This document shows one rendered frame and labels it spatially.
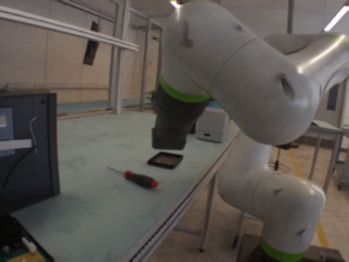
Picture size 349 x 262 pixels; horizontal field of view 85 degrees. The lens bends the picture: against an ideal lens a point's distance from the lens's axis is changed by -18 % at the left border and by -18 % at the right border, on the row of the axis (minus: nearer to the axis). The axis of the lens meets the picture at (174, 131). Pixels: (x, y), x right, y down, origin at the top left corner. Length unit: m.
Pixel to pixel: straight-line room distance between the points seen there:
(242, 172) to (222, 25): 0.40
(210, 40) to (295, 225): 0.43
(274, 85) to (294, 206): 0.34
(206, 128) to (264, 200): 0.56
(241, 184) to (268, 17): 6.63
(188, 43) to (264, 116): 0.12
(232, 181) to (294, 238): 0.21
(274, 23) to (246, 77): 6.77
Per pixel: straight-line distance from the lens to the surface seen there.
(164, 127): 0.43
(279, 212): 0.55
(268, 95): 0.24
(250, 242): 0.74
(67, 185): 0.54
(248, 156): 0.59
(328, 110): 7.01
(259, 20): 7.04
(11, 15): 1.11
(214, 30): 0.27
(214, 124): 1.01
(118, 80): 1.67
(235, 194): 0.59
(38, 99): 0.45
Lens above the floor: 1.23
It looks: 11 degrees down
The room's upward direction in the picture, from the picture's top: 5 degrees clockwise
